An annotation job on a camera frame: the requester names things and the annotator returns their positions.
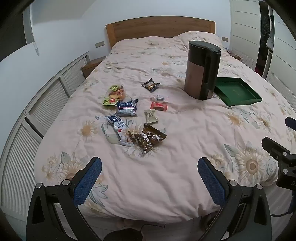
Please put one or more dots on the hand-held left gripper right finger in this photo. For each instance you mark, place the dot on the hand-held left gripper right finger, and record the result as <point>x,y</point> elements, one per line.
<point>211,183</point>

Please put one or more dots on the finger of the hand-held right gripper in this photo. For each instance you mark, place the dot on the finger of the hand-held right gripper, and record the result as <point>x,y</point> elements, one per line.
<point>291,124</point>
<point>276,148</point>

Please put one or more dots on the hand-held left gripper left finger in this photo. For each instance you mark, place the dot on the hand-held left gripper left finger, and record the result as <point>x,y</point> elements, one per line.
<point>88,183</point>

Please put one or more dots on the white snack packet red print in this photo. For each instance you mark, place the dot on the white snack packet red print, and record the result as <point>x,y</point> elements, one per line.
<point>123,134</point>

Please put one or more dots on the green tray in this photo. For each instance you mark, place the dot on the green tray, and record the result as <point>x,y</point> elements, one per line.
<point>238,92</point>

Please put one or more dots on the small blue and white packet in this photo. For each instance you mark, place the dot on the small blue and white packet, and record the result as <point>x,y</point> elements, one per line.
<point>114,119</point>

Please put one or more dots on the brown snack packet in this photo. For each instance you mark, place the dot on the brown snack packet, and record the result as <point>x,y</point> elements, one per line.
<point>146,139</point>

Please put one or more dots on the dark blue snack packet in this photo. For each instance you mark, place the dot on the dark blue snack packet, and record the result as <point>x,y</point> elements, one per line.
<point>126,108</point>

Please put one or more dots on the small green snack packet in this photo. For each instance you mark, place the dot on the small green snack packet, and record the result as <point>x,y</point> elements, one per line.
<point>151,116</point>

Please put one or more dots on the dried fruit snack bag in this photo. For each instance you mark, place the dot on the dried fruit snack bag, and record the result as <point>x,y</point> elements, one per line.
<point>115,95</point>

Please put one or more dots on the clear bunny snack packet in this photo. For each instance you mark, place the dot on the clear bunny snack packet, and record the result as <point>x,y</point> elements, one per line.
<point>159,98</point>

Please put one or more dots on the black and gold snack packet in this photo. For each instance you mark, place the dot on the black and gold snack packet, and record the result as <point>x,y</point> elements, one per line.
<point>150,85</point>

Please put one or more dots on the floral pink blanket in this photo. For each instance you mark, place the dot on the floral pink blanket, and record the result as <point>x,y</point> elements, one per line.
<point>185,139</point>

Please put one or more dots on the white wardrobe door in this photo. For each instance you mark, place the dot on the white wardrobe door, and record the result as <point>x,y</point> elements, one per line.
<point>245,27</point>
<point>283,58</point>

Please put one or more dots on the hanging clothes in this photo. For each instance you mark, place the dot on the hanging clothes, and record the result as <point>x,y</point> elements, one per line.
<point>263,46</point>

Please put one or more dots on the white slatted radiator cover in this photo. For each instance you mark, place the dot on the white slatted radiator cover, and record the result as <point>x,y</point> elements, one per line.
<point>46,109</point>

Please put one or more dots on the wooden nightstand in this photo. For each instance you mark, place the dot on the wooden nightstand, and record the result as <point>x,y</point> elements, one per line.
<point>91,67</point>
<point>235,56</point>

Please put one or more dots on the brown and black kettle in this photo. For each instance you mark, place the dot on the brown and black kettle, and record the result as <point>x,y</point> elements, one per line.
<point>196,74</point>

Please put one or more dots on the wooden bed headboard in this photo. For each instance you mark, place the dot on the wooden bed headboard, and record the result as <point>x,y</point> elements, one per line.
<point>143,30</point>

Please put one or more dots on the wall socket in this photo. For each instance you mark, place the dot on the wall socket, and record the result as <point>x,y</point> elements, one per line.
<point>224,39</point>
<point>100,44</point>

